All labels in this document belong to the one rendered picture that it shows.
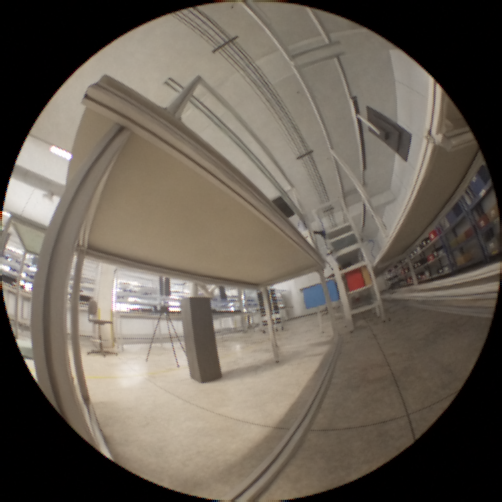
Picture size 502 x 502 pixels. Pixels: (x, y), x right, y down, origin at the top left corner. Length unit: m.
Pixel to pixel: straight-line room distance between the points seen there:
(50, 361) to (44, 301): 0.07
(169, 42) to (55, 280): 3.28
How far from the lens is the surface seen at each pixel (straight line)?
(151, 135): 0.41
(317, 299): 2.84
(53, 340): 0.22
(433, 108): 0.64
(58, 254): 0.23
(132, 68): 3.51
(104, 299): 4.95
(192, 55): 3.26
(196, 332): 1.63
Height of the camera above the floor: 0.56
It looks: 23 degrees up
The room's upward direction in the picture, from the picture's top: 10 degrees counter-clockwise
